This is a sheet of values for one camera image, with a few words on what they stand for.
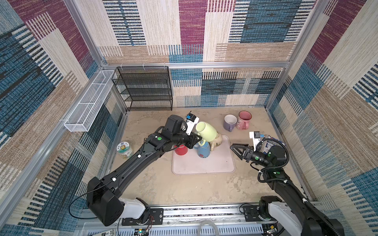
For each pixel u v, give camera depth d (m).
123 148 0.89
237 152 0.76
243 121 0.99
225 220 0.73
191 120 0.64
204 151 0.87
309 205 0.47
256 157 0.67
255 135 0.69
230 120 1.08
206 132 0.70
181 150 0.97
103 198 0.38
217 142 0.93
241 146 0.74
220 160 0.97
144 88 1.08
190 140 0.64
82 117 0.71
